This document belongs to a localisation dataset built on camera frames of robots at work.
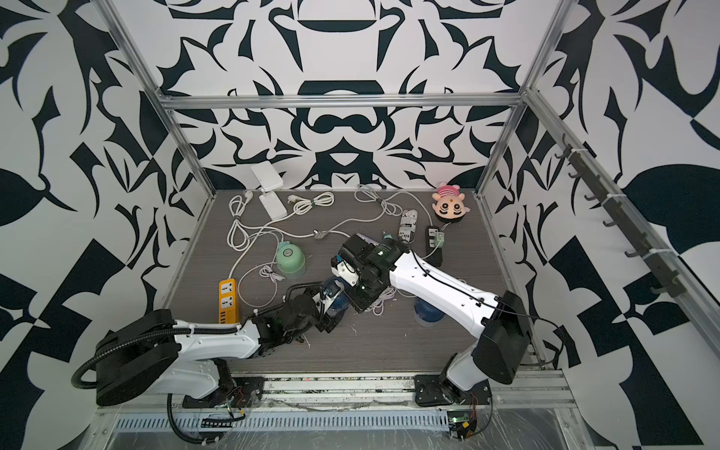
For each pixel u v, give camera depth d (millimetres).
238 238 1049
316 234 1044
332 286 715
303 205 1117
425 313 796
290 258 891
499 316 428
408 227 1051
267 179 912
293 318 623
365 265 548
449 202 1057
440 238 959
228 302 870
